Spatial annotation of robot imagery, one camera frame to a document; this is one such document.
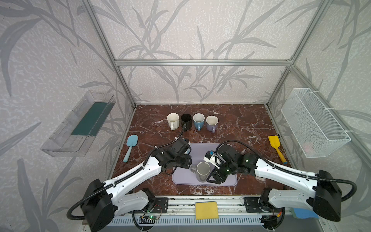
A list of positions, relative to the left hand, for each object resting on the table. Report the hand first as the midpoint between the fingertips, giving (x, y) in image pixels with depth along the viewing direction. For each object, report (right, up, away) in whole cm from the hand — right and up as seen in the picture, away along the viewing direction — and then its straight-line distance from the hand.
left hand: (192, 158), depth 79 cm
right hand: (+9, -6, -5) cm, 12 cm away
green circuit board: (-19, -27, -8) cm, 34 cm away
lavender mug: (+14, +19, +26) cm, 35 cm away
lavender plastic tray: (-4, -12, +5) cm, 14 cm away
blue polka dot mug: (+4, +21, +24) cm, 32 cm away
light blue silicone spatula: (-42, +6, +21) cm, 47 cm away
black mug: (-4, +21, +23) cm, 32 cm away
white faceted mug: (-14, +20, +21) cm, 33 cm away
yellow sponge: (+7, -24, -8) cm, 26 cm away
